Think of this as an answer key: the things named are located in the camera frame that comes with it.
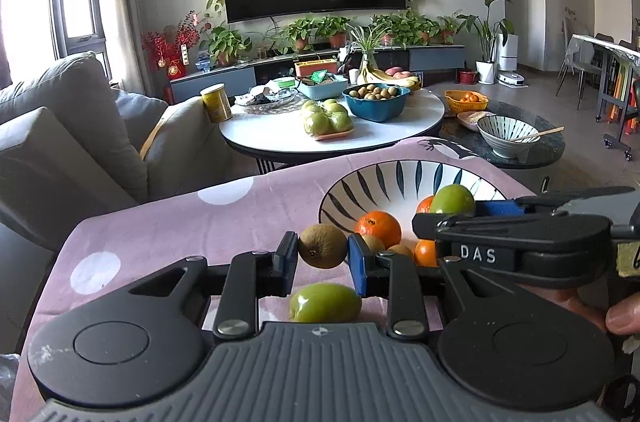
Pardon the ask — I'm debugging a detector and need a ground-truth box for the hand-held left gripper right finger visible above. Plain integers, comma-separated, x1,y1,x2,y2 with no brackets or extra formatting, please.
347,233,532,339

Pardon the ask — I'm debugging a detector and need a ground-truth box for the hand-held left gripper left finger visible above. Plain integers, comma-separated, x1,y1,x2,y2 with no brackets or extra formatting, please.
114,231,301,341

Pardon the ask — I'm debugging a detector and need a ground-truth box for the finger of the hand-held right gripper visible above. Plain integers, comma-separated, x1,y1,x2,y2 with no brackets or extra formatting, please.
477,186,637,218
412,211,482,243

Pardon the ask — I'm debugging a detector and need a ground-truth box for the green jujube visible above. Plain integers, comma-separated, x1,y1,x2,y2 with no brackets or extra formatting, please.
288,283,363,324
429,183,476,216

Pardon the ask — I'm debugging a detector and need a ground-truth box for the striped white serving bowl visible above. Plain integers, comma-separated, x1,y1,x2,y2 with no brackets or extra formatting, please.
318,159,493,254

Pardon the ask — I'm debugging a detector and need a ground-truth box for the person's right hand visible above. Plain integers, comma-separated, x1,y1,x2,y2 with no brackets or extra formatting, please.
517,285,640,337

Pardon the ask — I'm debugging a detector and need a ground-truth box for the small striped bowl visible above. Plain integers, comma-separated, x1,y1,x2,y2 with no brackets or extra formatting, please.
476,115,542,159

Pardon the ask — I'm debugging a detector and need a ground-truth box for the dark round coffee table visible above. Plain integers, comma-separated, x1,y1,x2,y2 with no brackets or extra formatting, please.
437,100,566,170

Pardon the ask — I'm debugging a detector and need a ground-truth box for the wooden chopstick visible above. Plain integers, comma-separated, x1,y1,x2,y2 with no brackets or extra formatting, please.
517,127,565,141

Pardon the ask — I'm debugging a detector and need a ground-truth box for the pink plate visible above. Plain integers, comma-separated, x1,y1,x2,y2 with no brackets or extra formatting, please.
456,111,495,133

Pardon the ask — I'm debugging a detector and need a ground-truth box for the orange plastic basket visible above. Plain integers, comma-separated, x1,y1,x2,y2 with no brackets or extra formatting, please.
444,90,489,114

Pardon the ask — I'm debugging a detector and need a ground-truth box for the pink polka dot tablecloth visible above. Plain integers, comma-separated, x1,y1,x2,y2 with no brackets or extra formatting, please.
10,136,538,408

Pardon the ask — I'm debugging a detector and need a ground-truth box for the blue ceramic bowl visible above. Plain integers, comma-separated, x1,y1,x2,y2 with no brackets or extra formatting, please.
342,84,411,123

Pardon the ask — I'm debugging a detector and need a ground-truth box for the white round coffee table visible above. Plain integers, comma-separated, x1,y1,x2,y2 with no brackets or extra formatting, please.
219,82,446,158

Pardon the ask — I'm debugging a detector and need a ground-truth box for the tall plant in white pot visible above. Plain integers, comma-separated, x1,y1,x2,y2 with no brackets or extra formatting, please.
457,0,516,84

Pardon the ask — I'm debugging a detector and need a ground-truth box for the pile of small kiwis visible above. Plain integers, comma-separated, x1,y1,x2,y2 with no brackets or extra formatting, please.
347,84,405,100

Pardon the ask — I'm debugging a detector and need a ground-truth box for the pack of green apples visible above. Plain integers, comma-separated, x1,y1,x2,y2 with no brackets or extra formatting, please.
300,98,356,142

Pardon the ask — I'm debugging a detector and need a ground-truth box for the banana bunch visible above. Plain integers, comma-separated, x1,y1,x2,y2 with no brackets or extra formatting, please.
357,52,421,90

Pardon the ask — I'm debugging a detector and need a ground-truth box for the grey dining chair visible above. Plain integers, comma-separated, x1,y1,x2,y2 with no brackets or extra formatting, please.
556,36,598,110

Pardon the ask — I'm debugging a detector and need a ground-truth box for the grey cushion with yellow trim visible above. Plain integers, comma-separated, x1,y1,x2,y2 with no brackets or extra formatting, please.
140,95,236,198

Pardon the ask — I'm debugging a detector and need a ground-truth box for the glass plate with snacks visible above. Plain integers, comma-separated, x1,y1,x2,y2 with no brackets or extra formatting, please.
234,85,301,108

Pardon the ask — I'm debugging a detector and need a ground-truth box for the teal plastic basket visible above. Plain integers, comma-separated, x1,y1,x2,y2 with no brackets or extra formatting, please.
298,72,349,100

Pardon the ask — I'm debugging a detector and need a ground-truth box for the yellow tin can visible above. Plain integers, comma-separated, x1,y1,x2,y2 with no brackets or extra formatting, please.
200,84,233,123

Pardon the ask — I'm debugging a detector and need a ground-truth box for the spider plant in vase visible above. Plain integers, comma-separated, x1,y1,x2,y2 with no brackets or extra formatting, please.
347,22,396,70

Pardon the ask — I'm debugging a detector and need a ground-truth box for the orange box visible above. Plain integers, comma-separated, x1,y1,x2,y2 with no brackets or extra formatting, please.
294,59,341,78

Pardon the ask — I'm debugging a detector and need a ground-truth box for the grey television cabinet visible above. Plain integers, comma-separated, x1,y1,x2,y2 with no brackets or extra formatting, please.
169,44,466,103

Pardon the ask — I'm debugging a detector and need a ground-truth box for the dining table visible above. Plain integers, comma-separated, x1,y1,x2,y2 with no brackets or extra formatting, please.
570,33,640,148

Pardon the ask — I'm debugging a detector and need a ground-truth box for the grey throw pillow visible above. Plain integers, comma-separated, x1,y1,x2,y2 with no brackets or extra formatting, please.
115,88,168,148

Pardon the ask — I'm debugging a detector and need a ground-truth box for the row of potted green plants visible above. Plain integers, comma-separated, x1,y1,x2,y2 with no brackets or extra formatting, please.
202,10,466,68

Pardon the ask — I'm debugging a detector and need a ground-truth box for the red flower decoration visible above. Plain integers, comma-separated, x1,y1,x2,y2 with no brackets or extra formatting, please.
141,10,201,80

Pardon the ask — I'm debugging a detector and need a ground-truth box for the grey sofa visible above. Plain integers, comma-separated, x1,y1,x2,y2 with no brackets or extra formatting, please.
0,51,171,253

